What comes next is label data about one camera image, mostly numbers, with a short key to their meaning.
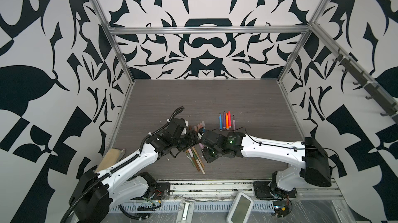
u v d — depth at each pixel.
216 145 0.56
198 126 0.96
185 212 0.67
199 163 0.82
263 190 0.74
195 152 0.85
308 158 0.41
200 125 0.96
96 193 0.39
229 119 0.99
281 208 0.71
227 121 0.97
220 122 0.96
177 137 0.66
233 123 0.96
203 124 0.96
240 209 0.66
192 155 0.85
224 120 0.98
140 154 0.51
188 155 0.85
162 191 0.74
